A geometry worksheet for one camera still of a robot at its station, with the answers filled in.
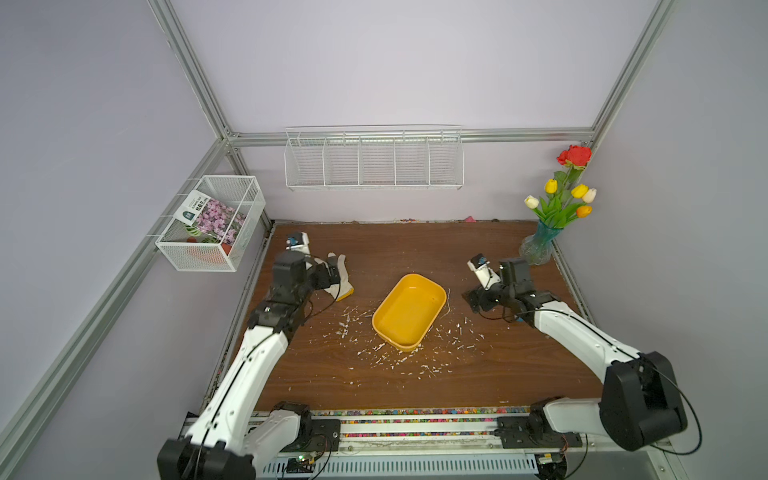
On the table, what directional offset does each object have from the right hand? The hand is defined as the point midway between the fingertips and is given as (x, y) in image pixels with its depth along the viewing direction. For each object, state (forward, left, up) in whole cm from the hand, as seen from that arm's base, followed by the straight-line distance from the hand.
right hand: (476, 283), depth 89 cm
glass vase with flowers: (+22, -28, +12) cm, 38 cm away
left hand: (-2, +44, +13) cm, 46 cm away
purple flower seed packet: (+5, +71, +23) cm, 75 cm away
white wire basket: (-4, +75, +22) cm, 78 cm away
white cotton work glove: (+6, +42, -12) cm, 44 cm away
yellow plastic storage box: (-5, +21, -11) cm, 24 cm away
